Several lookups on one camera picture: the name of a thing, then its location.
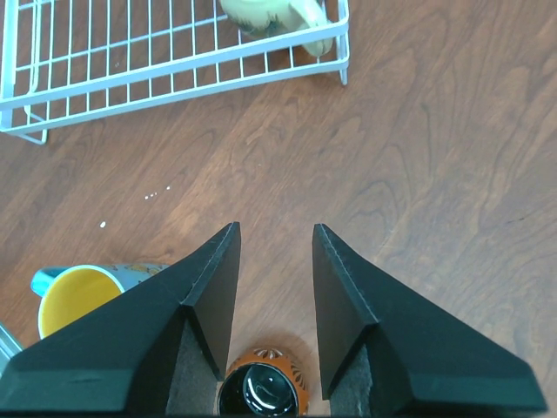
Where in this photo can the small orange cup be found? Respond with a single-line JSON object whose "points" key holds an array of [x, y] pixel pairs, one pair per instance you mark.
{"points": [[265, 382]]}

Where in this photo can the white wire dish rack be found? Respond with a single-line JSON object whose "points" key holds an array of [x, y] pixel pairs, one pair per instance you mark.
{"points": [[69, 62]]}

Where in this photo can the blue mug with yellow inside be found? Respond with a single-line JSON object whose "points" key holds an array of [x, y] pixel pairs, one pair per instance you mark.
{"points": [[70, 292]]}

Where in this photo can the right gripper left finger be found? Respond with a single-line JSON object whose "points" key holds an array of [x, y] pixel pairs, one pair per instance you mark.
{"points": [[161, 347]]}

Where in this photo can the aluminium frame rail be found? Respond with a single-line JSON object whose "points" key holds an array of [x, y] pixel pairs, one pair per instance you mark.
{"points": [[9, 347]]}

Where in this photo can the beige round mug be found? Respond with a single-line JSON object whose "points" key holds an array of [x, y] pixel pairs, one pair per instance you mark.
{"points": [[270, 18]]}

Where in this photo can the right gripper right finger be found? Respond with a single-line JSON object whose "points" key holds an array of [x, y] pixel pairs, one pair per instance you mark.
{"points": [[385, 350]]}

